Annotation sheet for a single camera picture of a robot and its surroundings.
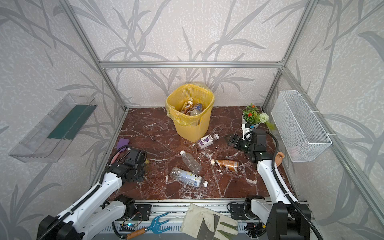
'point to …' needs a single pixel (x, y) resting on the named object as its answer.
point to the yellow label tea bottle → (187, 106)
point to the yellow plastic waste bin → (193, 133)
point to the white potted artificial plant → (251, 116)
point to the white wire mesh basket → (301, 134)
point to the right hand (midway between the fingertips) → (230, 134)
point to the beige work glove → (204, 224)
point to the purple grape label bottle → (208, 140)
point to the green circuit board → (127, 227)
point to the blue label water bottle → (196, 109)
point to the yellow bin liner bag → (179, 95)
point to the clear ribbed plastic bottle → (191, 163)
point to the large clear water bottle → (184, 176)
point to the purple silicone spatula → (121, 142)
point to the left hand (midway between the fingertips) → (147, 157)
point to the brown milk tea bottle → (227, 164)
